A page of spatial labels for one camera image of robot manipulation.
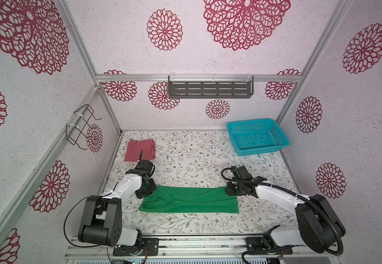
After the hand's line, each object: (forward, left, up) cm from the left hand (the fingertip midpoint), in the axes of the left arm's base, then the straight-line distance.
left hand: (149, 194), depth 89 cm
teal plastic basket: (+43, -71, -2) cm, 83 cm away
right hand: (+3, -42, +1) cm, 42 cm away
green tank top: (-3, -9, +1) cm, 9 cm away
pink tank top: (+34, +15, -1) cm, 37 cm away
